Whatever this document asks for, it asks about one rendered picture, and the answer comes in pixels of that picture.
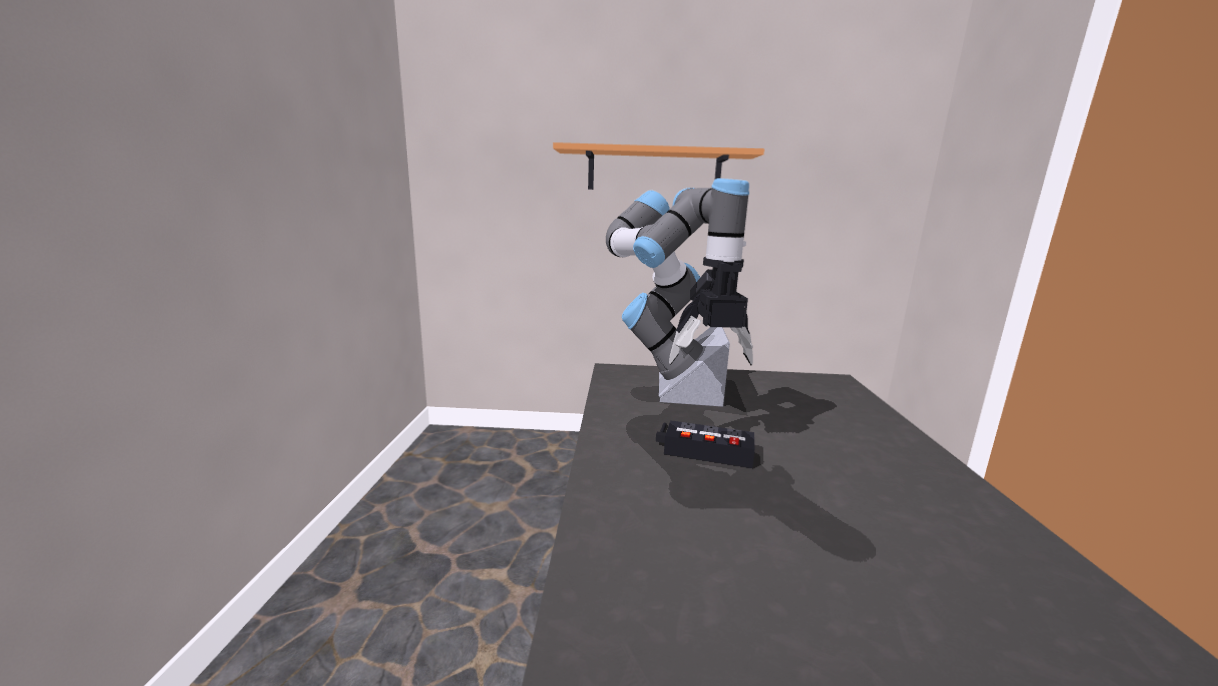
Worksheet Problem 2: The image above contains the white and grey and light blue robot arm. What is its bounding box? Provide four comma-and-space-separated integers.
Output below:
607, 179, 749, 380

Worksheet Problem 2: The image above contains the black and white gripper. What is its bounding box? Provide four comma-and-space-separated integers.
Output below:
669, 257, 753, 366

